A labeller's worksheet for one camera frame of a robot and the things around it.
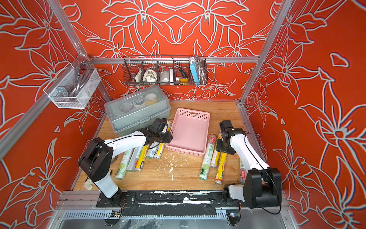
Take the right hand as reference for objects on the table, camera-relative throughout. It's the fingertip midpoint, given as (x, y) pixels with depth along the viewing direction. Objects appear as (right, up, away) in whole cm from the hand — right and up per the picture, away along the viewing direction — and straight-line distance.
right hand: (220, 148), depth 83 cm
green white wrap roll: (-11, -12, -5) cm, 17 cm away
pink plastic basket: (-17, +10, +15) cm, 25 cm away
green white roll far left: (-57, -12, -5) cm, 59 cm away
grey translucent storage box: (-54, +23, +5) cm, 59 cm away
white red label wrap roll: (+12, -12, -4) cm, 17 cm away
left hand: (-29, +6, +7) cm, 31 cm away
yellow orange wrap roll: (+1, -8, -1) cm, 8 cm away
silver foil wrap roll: (-42, -3, +3) cm, 42 cm away
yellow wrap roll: (-3, -7, +1) cm, 8 cm away
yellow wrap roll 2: (-48, -8, +1) cm, 49 cm away
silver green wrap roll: (-53, -10, -1) cm, 54 cm away
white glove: (-75, -19, -5) cm, 78 cm away
